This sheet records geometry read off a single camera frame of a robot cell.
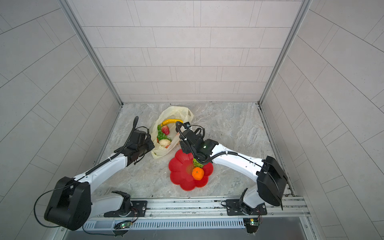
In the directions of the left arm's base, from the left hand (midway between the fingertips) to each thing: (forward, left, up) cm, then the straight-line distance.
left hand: (157, 141), depth 88 cm
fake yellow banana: (+18, -5, -4) cm, 19 cm away
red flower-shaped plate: (-14, -15, -6) cm, 21 cm away
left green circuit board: (-40, +8, -3) cm, 41 cm away
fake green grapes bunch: (+6, 0, -3) cm, 7 cm away
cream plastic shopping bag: (+19, -11, +4) cm, 22 cm away
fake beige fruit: (0, -4, -1) cm, 4 cm away
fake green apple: (-13, -24, -1) cm, 27 cm away
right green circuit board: (-39, -49, -6) cm, 63 cm away
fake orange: (-18, -24, -2) cm, 30 cm away
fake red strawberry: (+10, -3, -3) cm, 11 cm away
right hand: (-4, -18, +7) cm, 19 cm away
